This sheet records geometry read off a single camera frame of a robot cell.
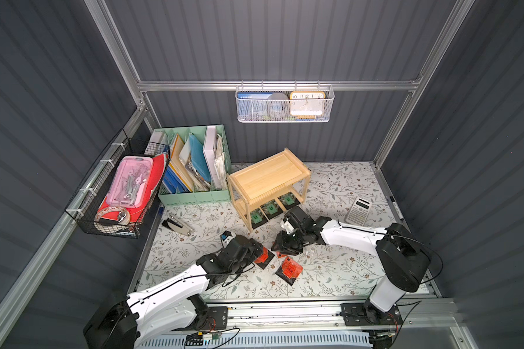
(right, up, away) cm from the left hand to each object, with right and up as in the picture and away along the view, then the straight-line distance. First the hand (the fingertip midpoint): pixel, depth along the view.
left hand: (257, 251), depth 81 cm
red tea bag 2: (+9, -3, +6) cm, 11 cm away
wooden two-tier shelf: (+3, +27, +6) cm, 27 cm away
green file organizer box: (-27, +33, +14) cm, 44 cm away
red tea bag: (+2, -4, +6) cm, 8 cm away
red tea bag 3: (+13, -8, +3) cm, 16 cm away
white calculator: (+46, +13, +18) cm, 51 cm away
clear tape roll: (-41, +15, -14) cm, 46 cm away
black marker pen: (+68, +13, +26) cm, 74 cm away
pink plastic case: (-42, +25, -9) cm, 50 cm away
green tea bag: (0, +10, +15) cm, 18 cm away
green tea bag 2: (+6, +14, +18) cm, 23 cm away
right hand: (+8, 0, +3) cm, 8 cm away
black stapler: (-35, +7, +13) cm, 38 cm away
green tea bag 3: (+14, +18, +21) cm, 31 cm away
